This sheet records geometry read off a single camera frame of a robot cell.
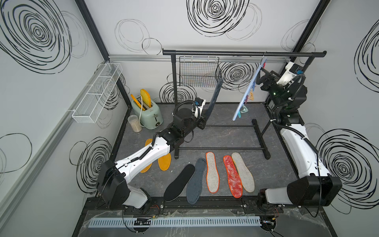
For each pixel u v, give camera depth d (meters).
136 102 0.94
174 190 0.79
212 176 0.83
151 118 0.94
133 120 0.97
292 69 0.54
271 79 0.57
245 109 0.68
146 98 0.96
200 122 0.64
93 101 0.75
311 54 0.54
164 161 0.89
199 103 0.60
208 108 0.72
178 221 0.96
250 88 0.58
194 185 0.81
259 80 0.60
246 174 0.84
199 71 1.12
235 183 0.81
